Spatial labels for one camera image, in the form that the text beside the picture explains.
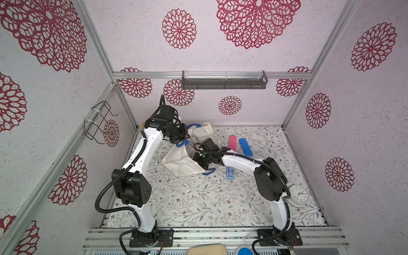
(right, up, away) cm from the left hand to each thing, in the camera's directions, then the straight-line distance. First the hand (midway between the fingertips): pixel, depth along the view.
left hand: (190, 137), depth 82 cm
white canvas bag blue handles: (-5, -12, -2) cm, 14 cm away
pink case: (+27, -3, +31) cm, 41 cm away
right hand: (-3, -15, +5) cm, 16 cm away
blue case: (+36, -7, +26) cm, 45 cm away
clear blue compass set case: (+23, -21, +13) cm, 34 cm away
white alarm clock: (+57, -31, +2) cm, 65 cm away
